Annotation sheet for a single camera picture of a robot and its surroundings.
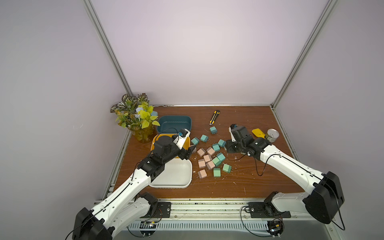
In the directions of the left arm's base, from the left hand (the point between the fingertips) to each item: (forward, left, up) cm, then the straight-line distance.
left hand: (191, 141), depth 75 cm
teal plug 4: (+8, -15, -20) cm, 26 cm away
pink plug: (+5, -11, -19) cm, 23 cm away
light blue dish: (+40, +33, -23) cm, 57 cm away
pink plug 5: (-4, -10, -20) cm, 23 cm away
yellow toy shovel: (+20, -45, -20) cm, 53 cm away
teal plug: (+22, -14, -20) cm, 33 cm away
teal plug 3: (+12, -1, -20) cm, 23 cm away
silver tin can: (+15, -52, -16) cm, 57 cm away
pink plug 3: (0, -9, -20) cm, 22 cm away
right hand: (+4, -21, -6) cm, 22 cm away
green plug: (-2, -14, -19) cm, 24 cm away
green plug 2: (-9, -14, -20) cm, 26 cm away
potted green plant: (+15, +32, +3) cm, 35 cm away
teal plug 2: (+14, -7, -19) cm, 24 cm away
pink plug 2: (+4, -5, -20) cm, 21 cm away
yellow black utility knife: (+35, -16, -21) cm, 44 cm away
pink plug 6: (-10, -6, -20) cm, 23 cm away
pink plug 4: (-3, -5, -20) cm, 21 cm away
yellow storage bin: (-6, +2, +6) cm, 9 cm away
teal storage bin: (+29, +16, -22) cm, 40 cm away
